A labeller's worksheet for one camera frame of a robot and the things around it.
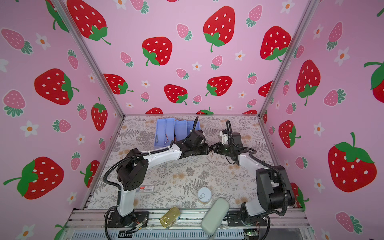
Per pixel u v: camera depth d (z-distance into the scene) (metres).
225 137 0.84
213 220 0.72
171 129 0.98
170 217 0.72
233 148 0.72
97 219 0.75
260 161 0.52
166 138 0.93
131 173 0.51
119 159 0.97
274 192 0.44
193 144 0.72
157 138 0.93
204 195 0.76
